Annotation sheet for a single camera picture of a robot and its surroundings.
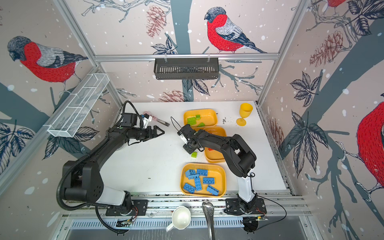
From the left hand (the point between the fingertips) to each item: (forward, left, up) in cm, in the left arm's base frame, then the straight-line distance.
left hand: (158, 133), depth 84 cm
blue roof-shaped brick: (-18, -18, -13) cm, 28 cm away
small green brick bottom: (-6, -20, -15) cm, 26 cm away
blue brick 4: (-27, -30, -14) cm, 43 cm away
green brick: (+23, -19, -16) cm, 33 cm away
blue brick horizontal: (-26, -18, -16) cm, 35 cm away
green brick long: (+19, -19, -16) cm, 32 cm away
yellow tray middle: (-7, -32, -17) cm, 36 cm away
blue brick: (-24, -23, -14) cm, 36 cm away
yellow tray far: (+24, -32, -15) cm, 42 cm away
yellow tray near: (-16, -33, -15) cm, 39 cm away
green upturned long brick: (+18, -26, -15) cm, 35 cm away
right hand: (-1, -17, -15) cm, 23 cm away
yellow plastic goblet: (+19, -55, -1) cm, 59 cm away
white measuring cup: (-39, -14, -15) cm, 44 cm away
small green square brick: (+24, -23, -14) cm, 36 cm away
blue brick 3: (-22, -29, -15) cm, 39 cm away
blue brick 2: (-17, -25, -15) cm, 34 cm away
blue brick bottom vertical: (-20, -20, -14) cm, 31 cm away
